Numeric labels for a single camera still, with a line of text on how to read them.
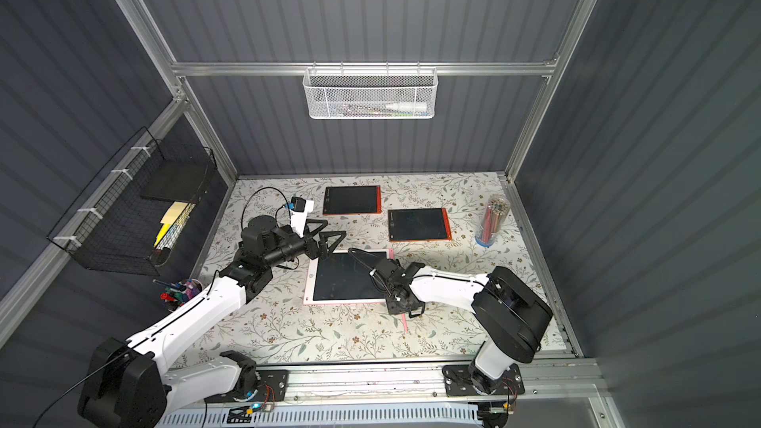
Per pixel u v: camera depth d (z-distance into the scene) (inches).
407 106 35.4
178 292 29.8
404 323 33.2
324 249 26.8
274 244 24.9
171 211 29.6
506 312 17.7
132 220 28.3
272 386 28.5
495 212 34.1
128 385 15.5
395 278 27.3
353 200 45.6
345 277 36.9
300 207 26.7
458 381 28.8
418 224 41.8
